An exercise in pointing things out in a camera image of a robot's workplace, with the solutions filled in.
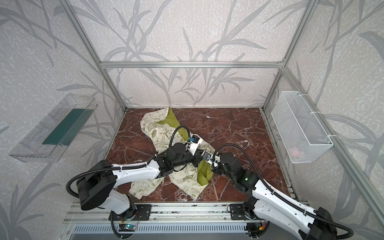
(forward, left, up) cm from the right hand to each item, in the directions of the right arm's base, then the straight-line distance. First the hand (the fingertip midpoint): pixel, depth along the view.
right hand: (213, 149), depth 79 cm
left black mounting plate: (-27, +37, -14) cm, 48 cm away
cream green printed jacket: (+20, +32, -10) cm, 39 cm away
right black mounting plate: (-27, -12, -15) cm, 33 cm away
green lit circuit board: (-33, +41, -16) cm, 55 cm away
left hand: (-1, +2, +2) cm, 3 cm away
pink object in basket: (-4, -40, +4) cm, 40 cm away
